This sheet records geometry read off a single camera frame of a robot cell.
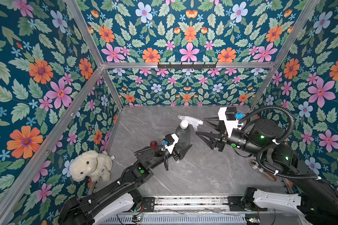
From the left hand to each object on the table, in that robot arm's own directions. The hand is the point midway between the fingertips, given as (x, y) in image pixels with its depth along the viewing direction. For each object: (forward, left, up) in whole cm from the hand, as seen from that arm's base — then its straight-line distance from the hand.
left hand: (187, 139), depth 63 cm
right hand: (-3, -5, +17) cm, 18 cm away
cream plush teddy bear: (-1, +51, -16) cm, 53 cm away
